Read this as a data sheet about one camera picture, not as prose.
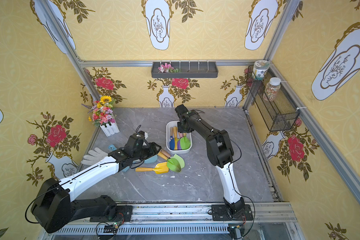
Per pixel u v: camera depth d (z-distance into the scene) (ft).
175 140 3.25
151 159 2.55
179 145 3.18
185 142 3.19
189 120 2.32
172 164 2.94
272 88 2.35
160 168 2.91
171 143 3.14
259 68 2.76
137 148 2.13
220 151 1.88
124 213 2.41
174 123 3.48
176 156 3.04
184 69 3.01
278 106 2.73
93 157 3.09
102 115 3.13
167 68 2.88
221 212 2.40
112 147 3.11
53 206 1.32
